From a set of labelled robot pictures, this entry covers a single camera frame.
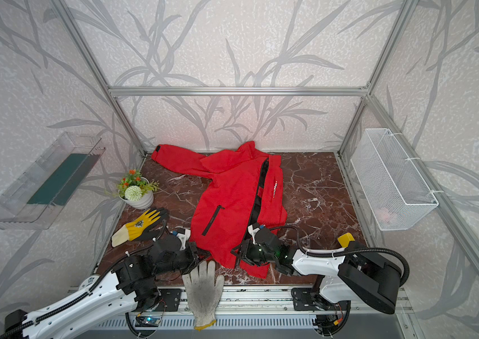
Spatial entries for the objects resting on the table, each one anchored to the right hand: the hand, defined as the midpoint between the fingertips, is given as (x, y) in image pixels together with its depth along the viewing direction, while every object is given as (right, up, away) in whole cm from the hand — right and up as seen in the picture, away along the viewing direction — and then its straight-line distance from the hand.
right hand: (231, 247), depth 78 cm
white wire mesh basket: (+50, +22, -17) cm, 57 cm away
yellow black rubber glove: (-38, +5, +11) cm, 40 cm away
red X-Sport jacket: (+4, +18, +21) cm, 28 cm away
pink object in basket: (+53, +14, -6) cm, 56 cm away
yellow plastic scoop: (+47, 0, +9) cm, 47 cm away
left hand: (-5, +1, -5) cm, 7 cm away
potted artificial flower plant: (-39, +21, +7) cm, 45 cm away
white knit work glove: (-10, -15, -3) cm, 18 cm away
